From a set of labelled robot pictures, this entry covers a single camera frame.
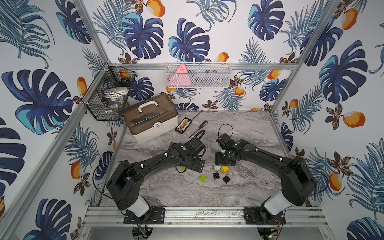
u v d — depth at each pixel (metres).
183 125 1.10
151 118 0.90
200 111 1.21
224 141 0.70
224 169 0.88
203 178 0.86
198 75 0.94
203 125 1.10
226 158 0.73
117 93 0.80
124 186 0.43
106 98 0.85
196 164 0.73
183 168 0.71
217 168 0.88
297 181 0.44
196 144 0.65
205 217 0.75
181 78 0.88
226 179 0.85
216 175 0.86
